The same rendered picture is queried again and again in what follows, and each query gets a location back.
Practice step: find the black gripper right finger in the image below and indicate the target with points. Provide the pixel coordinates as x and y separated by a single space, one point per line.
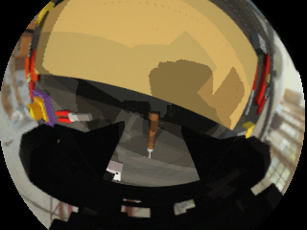
207 152

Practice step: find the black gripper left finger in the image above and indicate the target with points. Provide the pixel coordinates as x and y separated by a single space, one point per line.
95 146

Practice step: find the purple rectangular tray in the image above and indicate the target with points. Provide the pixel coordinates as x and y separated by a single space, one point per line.
49 111

